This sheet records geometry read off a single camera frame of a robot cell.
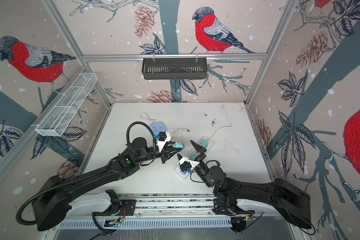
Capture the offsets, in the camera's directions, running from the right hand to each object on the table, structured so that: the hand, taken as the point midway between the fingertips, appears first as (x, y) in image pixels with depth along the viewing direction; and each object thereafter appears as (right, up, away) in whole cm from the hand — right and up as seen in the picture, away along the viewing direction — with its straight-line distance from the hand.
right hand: (186, 148), depth 71 cm
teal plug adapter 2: (+12, -1, +19) cm, 22 cm away
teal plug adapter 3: (+3, -4, -3) cm, 6 cm away
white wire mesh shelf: (-64, +14, +2) cm, 66 cm away
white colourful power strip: (-1, -17, +11) cm, 21 cm away
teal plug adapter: (-3, +2, -4) cm, 5 cm away
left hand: (-3, +1, -3) cm, 5 cm away
